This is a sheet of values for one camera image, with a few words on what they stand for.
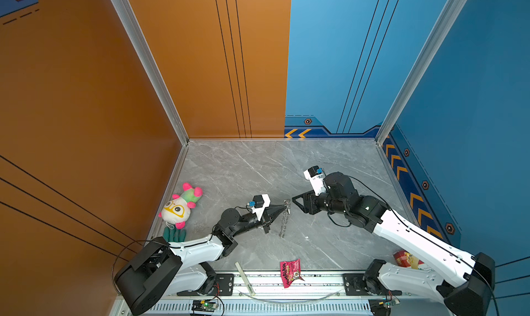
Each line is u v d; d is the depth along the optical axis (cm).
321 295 72
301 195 65
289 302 71
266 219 65
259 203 61
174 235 85
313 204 63
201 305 71
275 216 71
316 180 65
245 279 75
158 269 43
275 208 68
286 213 71
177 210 85
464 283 39
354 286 72
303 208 64
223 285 74
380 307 70
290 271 75
